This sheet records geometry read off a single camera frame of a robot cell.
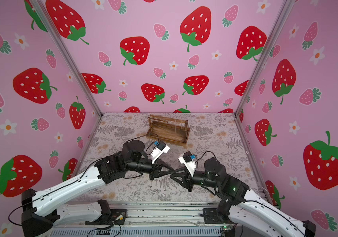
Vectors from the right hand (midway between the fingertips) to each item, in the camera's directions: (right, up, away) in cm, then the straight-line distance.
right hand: (174, 172), depth 62 cm
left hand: (0, +1, -3) cm, 3 cm away
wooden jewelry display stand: (-3, +18, +48) cm, 52 cm away
